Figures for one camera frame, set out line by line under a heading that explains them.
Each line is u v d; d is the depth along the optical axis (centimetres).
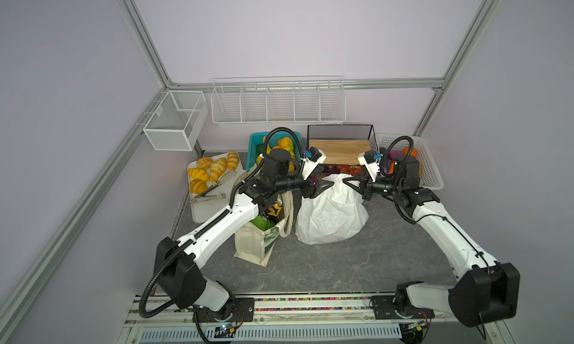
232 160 113
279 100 98
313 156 59
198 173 108
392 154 110
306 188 63
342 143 101
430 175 102
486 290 40
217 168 109
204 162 112
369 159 65
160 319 73
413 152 113
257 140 116
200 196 99
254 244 76
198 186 102
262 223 78
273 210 80
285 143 112
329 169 105
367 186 65
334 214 79
